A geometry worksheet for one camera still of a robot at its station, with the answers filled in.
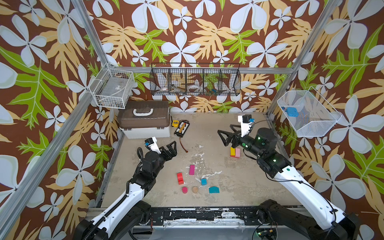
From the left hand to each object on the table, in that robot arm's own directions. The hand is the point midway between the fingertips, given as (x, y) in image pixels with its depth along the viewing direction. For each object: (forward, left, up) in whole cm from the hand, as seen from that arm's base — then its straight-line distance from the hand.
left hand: (169, 142), depth 79 cm
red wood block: (+2, -39, -18) cm, 43 cm away
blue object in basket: (+18, -71, +6) cm, 74 cm away
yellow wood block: (+4, -39, -17) cm, 42 cm away
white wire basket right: (+14, -77, +8) cm, 79 cm away
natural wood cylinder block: (-19, -14, -17) cm, 29 cm away
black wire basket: (+43, -14, +11) cm, 47 cm away
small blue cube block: (-14, -19, -20) cm, 32 cm away
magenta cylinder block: (-19, -8, -19) cm, 28 cm away
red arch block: (-12, -5, -20) cm, 24 cm away
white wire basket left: (+29, +34, +13) cm, 47 cm away
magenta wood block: (-7, -12, -20) cm, 25 cm away
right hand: (-1, -26, +14) cm, 30 cm away
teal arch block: (-18, -25, -21) cm, 38 cm away
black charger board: (+24, -5, -18) cm, 31 cm away
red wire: (+15, -4, -21) cm, 26 cm away
